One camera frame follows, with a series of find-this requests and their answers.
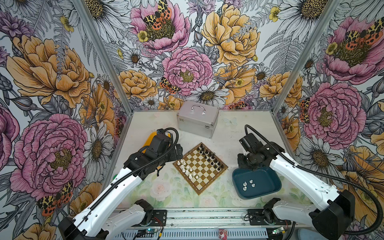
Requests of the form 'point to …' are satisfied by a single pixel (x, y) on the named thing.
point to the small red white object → (223, 234)
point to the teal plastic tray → (250, 184)
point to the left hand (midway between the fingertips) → (172, 155)
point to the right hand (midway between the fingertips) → (242, 169)
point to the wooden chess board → (200, 167)
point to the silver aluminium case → (198, 119)
